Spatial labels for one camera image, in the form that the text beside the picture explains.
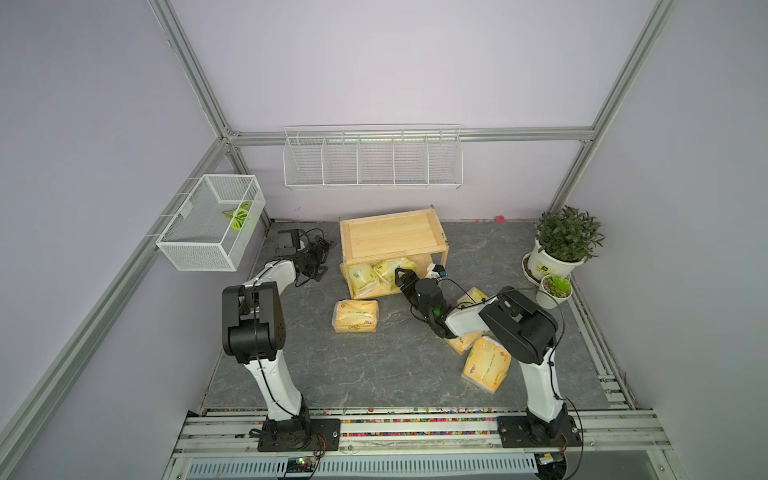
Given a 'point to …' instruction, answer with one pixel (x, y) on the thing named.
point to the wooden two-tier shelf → (373, 247)
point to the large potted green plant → (563, 240)
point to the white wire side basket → (214, 224)
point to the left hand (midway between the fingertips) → (336, 252)
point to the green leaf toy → (238, 215)
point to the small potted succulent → (557, 286)
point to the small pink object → (499, 219)
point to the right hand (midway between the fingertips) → (397, 273)
